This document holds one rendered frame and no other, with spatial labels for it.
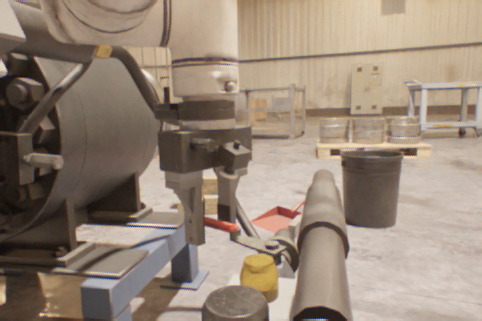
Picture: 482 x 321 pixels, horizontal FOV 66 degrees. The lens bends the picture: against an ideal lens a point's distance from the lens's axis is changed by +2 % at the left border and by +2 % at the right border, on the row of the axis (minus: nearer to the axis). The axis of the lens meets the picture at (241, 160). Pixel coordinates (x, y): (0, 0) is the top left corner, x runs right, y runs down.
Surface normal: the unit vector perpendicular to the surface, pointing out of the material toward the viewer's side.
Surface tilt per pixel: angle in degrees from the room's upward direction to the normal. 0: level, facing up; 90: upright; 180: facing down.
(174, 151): 90
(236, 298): 0
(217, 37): 89
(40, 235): 90
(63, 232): 90
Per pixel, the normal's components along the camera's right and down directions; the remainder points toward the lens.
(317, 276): -0.28, -0.95
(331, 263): 0.22, -0.95
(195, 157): 0.75, 0.08
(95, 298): -0.22, 0.15
